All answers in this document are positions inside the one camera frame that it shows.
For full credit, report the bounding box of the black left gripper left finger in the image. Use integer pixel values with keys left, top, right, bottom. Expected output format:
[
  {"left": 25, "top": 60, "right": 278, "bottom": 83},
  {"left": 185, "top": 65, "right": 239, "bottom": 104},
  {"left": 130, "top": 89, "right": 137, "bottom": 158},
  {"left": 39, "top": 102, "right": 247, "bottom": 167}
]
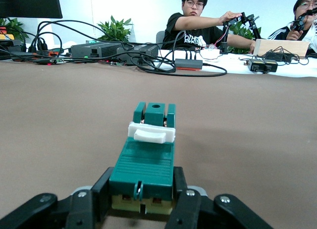
[{"left": 0, "top": 166, "right": 114, "bottom": 229}]

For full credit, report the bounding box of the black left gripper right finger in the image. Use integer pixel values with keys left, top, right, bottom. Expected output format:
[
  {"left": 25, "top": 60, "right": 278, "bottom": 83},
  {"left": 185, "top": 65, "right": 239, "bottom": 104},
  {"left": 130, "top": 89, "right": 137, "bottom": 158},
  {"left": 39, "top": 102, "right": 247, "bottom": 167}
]
[{"left": 164, "top": 166, "right": 273, "bottom": 229}]

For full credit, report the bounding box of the green load switch white handle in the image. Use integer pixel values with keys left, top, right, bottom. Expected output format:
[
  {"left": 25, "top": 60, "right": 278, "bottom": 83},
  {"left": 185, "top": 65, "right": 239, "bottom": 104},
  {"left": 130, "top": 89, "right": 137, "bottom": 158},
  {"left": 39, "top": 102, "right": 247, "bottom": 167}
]
[{"left": 108, "top": 102, "right": 177, "bottom": 215}]

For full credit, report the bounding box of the grey orange adapter box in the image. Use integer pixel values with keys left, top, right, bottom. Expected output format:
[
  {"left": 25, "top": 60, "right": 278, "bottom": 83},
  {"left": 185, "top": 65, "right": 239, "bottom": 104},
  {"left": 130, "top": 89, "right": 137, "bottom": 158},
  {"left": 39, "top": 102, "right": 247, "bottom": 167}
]
[{"left": 174, "top": 58, "right": 204, "bottom": 71}]

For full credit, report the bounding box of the yellow black device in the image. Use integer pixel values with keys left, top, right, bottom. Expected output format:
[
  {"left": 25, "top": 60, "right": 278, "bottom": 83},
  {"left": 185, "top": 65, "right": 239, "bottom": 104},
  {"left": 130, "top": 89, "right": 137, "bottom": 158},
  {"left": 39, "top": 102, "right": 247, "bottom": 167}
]
[{"left": 247, "top": 58, "right": 279, "bottom": 74}]

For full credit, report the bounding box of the black finned power supply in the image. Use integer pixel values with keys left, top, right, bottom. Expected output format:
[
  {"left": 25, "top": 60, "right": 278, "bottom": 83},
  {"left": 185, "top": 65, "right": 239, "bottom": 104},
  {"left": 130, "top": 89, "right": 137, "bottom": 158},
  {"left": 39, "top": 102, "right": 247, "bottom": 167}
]
[
  {"left": 70, "top": 42, "right": 122, "bottom": 58},
  {"left": 116, "top": 44, "right": 159, "bottom": 65}
]

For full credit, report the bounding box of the person in black shirt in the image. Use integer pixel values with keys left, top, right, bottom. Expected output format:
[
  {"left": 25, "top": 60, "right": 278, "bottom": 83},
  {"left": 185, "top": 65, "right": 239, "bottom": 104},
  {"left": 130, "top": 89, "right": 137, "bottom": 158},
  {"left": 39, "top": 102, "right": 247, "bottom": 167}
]
[{"left": 160, "top": 0, "right": 257, "bottom": 54}]

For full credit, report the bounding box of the black power adapter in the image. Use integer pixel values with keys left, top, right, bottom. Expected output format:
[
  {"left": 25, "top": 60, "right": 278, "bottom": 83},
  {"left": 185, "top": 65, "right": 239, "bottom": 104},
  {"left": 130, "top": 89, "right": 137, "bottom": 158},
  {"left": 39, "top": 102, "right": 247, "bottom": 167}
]
[{"left": 264, "top": 52, "right": 294, "bottom": 62}]

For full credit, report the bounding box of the black box device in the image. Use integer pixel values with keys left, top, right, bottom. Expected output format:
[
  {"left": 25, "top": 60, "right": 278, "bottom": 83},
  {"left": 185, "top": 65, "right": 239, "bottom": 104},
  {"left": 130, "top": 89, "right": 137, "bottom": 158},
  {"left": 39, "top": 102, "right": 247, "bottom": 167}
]
[{"left": 0, "top": 39, "right": 23, "bottom": 53}]

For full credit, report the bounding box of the green leafy potted plant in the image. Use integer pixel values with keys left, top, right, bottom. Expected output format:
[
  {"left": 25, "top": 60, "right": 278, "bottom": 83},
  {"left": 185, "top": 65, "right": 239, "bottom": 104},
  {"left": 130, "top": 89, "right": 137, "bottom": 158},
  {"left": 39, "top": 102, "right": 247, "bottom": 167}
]
[
  {"left": 97, "top": 15, "right": 134, "bottom": 43},
  {"left": 229, "top": 20, "right": 262, "bottom": 54},
  {"left": 0, "top": 17, "right": 29, "bottom": 45}
]

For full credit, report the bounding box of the light wooden box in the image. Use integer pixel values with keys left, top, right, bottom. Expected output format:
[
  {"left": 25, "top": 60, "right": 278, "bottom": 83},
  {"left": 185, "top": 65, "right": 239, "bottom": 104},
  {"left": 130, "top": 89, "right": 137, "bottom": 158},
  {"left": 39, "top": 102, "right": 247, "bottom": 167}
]
[{"left": 254, "top": 39, "right": 309, "bottom": 57}]

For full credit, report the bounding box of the orange yellow device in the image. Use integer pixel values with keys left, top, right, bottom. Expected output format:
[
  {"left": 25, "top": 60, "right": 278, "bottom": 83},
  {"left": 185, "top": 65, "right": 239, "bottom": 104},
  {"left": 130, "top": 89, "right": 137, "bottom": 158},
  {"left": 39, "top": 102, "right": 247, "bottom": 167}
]
[{"left": 0, "top": 27, "right": 15, "bottom": 41}]

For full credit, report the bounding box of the black monitor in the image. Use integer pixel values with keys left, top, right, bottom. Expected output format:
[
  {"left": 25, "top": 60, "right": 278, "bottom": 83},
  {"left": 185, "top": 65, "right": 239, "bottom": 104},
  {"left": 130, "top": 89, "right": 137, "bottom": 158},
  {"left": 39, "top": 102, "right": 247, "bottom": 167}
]
[{"left": 0, "top": 0, "right": 63, "bottom": 19}]

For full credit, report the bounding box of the person in striped jacket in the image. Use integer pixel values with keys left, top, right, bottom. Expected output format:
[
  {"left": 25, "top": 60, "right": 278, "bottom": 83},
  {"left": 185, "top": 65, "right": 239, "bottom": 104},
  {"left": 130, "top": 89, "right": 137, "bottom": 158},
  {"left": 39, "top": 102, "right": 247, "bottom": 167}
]
[{"left": 267, "top": 0, "right": 317, "bottom": 57}]

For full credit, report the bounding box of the black looped cable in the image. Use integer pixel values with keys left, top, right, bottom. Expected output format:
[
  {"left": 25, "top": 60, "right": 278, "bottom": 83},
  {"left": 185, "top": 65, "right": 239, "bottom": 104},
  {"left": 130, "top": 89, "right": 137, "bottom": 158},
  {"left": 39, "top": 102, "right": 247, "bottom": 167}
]
[{"left": 136, "top": 49, "right": 228, "bottom": 77}]

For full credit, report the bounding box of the grey orange cable connector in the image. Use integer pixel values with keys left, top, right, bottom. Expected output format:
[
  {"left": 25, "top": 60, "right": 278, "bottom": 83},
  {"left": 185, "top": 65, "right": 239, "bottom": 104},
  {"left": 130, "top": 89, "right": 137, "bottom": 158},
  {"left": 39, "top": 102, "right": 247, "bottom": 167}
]
[{"left": 32, "top": 49, "right": 65, "bottom": 57}]

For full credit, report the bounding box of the black power cable bundle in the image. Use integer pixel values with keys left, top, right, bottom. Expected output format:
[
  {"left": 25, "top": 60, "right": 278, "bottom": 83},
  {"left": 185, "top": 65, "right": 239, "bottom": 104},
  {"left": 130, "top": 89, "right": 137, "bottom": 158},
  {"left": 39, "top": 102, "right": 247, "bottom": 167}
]
[{"left": 0, "top": 20, "right": 179, "bottom": 71}]

